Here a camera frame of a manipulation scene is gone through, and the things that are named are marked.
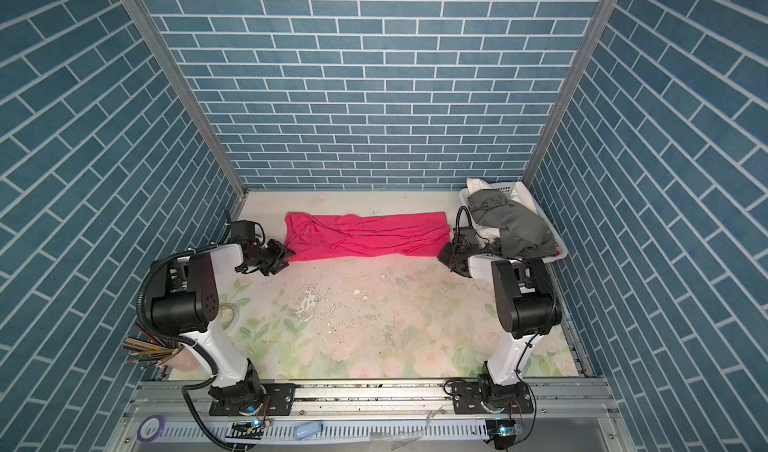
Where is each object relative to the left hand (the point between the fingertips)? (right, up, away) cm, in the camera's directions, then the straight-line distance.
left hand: (292, 252), depth 98 cm
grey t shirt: (+75, +7, -4) cm, 76 cm away
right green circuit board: (+60, -39, -28) cm, 77 cm away
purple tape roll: (-21, -38, -28) cm, 51 cm away
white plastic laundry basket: (+77, +23, +13) cm, 81 cm away
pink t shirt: (+7, +5, +7) cm, 11 cm away
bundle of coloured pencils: (-23, -21, -28) cm, 42 cm away
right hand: (+50, 0, +3) cm, 50 cm away
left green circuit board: (-2, -40, -27) cm, 48 cm away
